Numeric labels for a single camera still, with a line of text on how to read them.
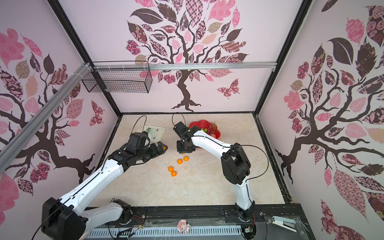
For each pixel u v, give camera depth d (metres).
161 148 0.71
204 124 1.10
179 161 0.92
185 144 0.74
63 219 0.38
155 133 1.06
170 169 0.89
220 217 0.74
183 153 0.82
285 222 0.70
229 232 0.70
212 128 1.03
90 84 0.92
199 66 0.94
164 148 0.74
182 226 0.68
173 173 0.87
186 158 0.92
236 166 0.50
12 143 0.51
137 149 0.60
